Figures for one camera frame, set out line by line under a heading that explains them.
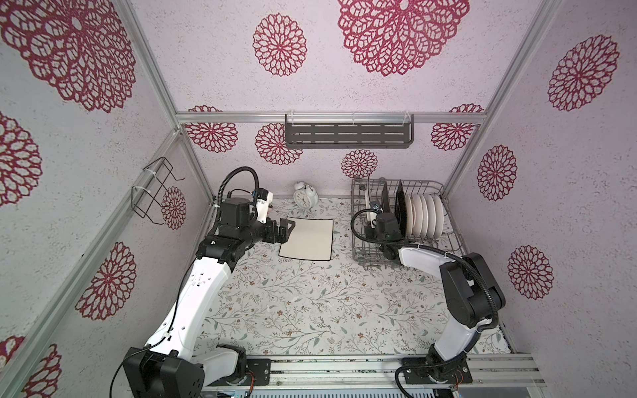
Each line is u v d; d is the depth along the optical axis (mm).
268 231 649
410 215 944
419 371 734
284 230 661
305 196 1095
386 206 1001
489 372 751
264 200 641
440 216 953
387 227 742
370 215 856
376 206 829
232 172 546
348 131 919
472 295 486
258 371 732
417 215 975
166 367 366
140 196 725
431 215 947
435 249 591
